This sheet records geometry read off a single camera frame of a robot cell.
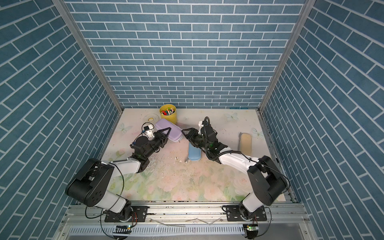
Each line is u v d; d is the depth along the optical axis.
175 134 0.81
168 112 1.01
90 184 0.44
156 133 0.77
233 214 0.72
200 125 0.80
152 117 1.15
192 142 0.75
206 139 0.64
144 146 0.67
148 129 0.81
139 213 0.74
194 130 0.75
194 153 0.93
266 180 0.45
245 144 0.98
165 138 0.77
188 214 0.75
